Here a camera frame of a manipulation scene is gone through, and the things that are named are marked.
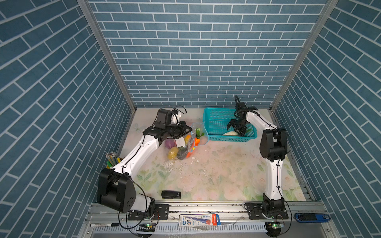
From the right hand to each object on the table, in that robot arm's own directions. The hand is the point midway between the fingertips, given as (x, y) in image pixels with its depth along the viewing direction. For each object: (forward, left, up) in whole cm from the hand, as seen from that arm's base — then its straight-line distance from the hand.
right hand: (230, 129), depth 102 cm
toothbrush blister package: (-54, +23, -4) cm, 59 cm away
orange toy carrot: (-13, +22, +5) cm, 26 cm away
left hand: (-16, +24, +19) cm, 34 cm away
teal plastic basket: (+12, +9, -3) cm, 15 cm away
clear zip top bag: (-21, +31, +6) cm, 37 cm away
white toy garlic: (-4, 0, 0) cm, 4 cm away
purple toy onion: (-17, +38, +5) cm, 42 cm away
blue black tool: (-49, -34, +1) cm, 60 cm away
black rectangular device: (-44, +33, -2) cm, 55 cm away
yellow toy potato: (-22, +36, +1) cm, 42 cm away
